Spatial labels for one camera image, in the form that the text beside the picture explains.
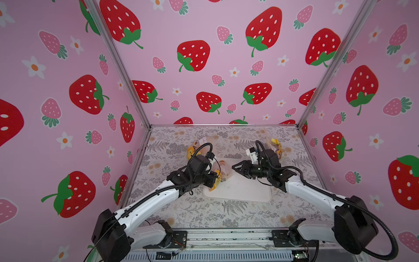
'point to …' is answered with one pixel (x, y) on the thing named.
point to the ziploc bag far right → (273, 144)
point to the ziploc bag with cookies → (222, 166)
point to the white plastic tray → (239, 188)
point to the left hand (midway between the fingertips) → (217, 175)
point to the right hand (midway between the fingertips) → (232, 171)
